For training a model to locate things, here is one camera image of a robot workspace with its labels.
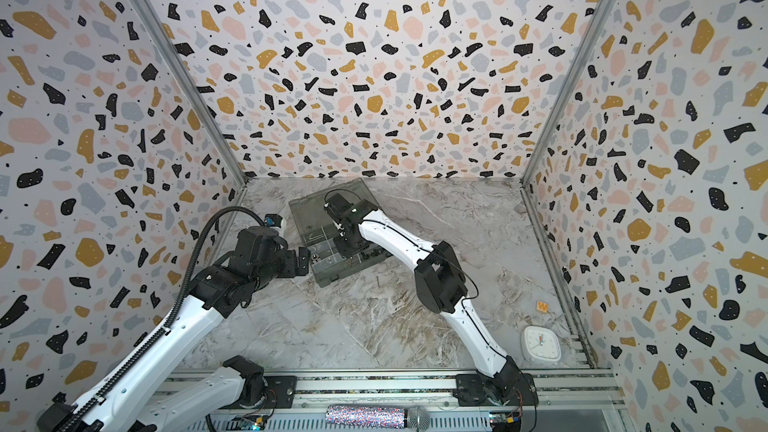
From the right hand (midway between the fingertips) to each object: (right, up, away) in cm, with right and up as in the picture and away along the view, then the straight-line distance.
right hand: (344, 245), depth 91 cm
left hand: (-10, +1, -15) cm, 18 cm away
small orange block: (+59, -18, -3) cm, 61 cm away
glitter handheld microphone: (+21, -36, -24) cm, 48 cm away
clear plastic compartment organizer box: (-12, +3, +13) cm, 18 cm away
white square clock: (+54, -25, -12) cm, 61 cm away
